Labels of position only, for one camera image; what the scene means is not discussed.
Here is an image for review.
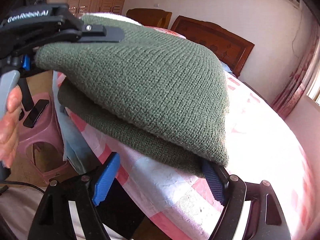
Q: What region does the green and white knit sweater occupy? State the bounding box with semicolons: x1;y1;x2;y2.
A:
35;13;229;177

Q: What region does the person left hand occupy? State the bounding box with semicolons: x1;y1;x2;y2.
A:
0;86;22;168

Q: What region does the red white checkered bed sheet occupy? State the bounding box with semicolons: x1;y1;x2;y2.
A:
67;72;316;239

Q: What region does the dark wooden headboard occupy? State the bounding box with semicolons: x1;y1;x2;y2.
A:
171;15;254;77
126;8;172;29

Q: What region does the black smartphone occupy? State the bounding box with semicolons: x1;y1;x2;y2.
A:
23;99;49;128

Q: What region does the floral curtain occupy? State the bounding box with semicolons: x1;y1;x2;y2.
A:
271;25;319;120

